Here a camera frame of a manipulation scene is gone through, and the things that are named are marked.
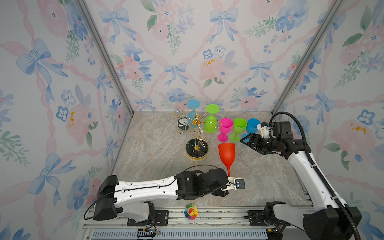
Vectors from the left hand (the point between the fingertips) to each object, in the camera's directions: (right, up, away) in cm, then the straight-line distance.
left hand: (229, 175), depth 65 cm
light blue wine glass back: (-16, +26, +13) cm, 33 cm away
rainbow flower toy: (-17, -21, +10) cm, 29 cm away
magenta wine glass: (+5, +22, +28) cm, 36 cm away
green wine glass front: (+12, +21, +27) cm, 37 cm away
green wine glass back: (-6, +24, +21) cm, 33 cm away
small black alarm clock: (-24, +25, +44) cm, 56 cm away
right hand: (+11, +13, +12) cm, 21 cm away
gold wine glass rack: (-14, +7, +33) cm, 37 cm away
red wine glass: (0, +9, +6) cm, 11 cm away
